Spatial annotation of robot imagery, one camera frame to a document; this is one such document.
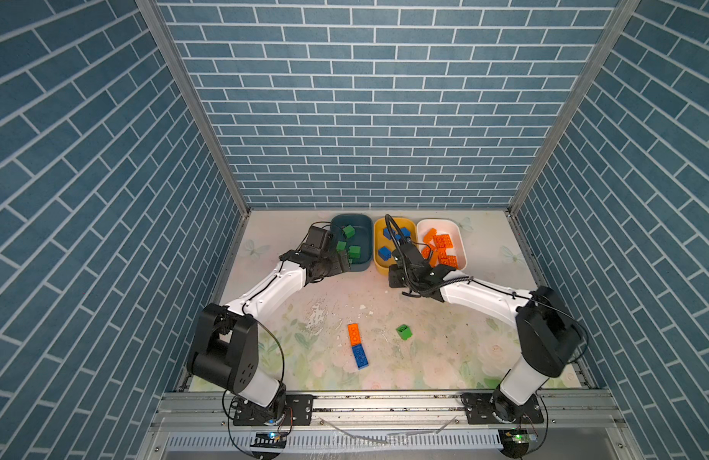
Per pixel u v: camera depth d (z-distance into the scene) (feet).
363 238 3.65
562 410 2.47
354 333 2.84
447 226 3.68
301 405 2.43
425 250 3.51
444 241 3.58
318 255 2.24
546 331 1.51
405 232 3.65
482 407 2.42
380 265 3.14
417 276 2.22
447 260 3.43
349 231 3.67
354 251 3.38
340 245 3.47
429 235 3.57
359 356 2.71
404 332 2.84
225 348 1.45
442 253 3.45
